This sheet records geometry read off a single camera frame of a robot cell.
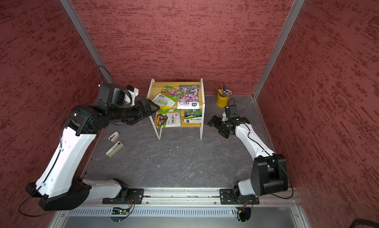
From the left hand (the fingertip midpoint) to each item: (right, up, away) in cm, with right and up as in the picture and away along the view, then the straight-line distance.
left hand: (151, 116), depth 62 cm
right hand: (+29, -9, +24) cm, 39 cm away
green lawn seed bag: (+18, -1, +26) cm, 32 cm away
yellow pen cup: (+40, +11, +45) cm, 61 cm away
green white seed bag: (+5, +9, +11) cm, 15 cm away
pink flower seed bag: (+16, +10, +13) cm, 22 cm away
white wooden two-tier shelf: (-3, +15, +18) cm, 23 cm away
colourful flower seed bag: (+4, -3, +24) cm, 24 cm away
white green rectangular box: (-31, -22, +27) cm, 46 cm away
